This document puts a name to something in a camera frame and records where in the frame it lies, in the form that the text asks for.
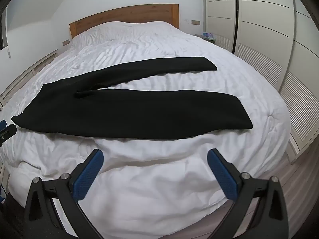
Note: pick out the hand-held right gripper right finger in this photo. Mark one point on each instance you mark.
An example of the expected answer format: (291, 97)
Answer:
(222, 174)

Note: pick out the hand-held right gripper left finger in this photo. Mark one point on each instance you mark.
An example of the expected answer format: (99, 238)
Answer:
(88, 174)

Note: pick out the white duvet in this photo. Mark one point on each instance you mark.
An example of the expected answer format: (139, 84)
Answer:
(149, 179)

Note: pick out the wooden headboard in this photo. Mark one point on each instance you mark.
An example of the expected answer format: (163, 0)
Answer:
(124, 15)

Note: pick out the beige wall switch plate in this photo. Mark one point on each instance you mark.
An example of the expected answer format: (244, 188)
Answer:
(66, 42)
(195, 22)

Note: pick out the dark window frame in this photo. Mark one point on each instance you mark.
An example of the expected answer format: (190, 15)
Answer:
(4, 25)

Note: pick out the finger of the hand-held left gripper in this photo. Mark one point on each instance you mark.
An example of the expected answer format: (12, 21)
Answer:
(8, 131)

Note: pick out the black pants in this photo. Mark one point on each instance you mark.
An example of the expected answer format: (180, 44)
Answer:
(149, 112)

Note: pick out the white wardrobe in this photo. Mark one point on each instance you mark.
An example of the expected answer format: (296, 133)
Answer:
(261, 17)

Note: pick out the blue patterned box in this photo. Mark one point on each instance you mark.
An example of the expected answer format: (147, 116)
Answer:
(208, 36)

